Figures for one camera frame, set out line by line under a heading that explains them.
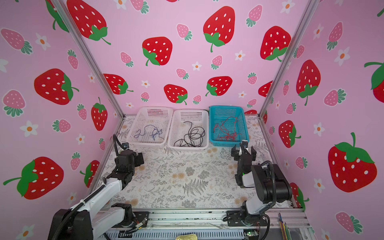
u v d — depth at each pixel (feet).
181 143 3.32
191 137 3.46
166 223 2.40
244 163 2.25
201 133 3.56
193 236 2.16
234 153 2.76
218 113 3.86
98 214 1.59
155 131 3.51
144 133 3.55
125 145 2.44
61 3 2.21
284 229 2.30
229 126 3.74
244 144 2.63
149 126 3.64
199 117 3.76
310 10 2.27
